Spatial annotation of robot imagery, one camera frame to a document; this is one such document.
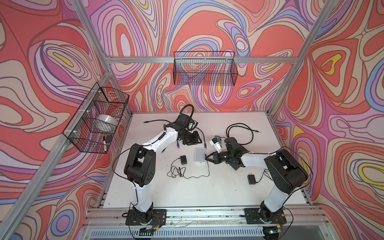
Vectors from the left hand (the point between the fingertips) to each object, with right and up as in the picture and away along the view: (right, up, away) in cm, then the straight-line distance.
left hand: (202, 141), depth 88 cm
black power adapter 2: (+29, -21, -3) cm, 36 cm away
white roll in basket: (-48, +13, -14) cm, 52 cm away
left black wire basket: (-58, +7, -12) cm, 59 cm away
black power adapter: (-11, -12, +4) cm, 17 cm away
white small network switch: (-1, -9, +5) cm, 11 cm away
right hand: (+3, -12, +1) cm, 13 cm away
